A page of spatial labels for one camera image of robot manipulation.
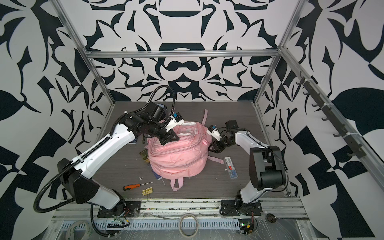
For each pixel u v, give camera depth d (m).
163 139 0.65
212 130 0.82
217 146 0.79
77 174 0.41
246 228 0.71
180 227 0.69
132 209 0.74
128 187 0.79
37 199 0.36
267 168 0.47
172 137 0.63
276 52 0.91
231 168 0.87
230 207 0.74
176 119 0.64
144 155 0.91
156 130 0.61
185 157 0.71
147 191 0.77
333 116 0.56
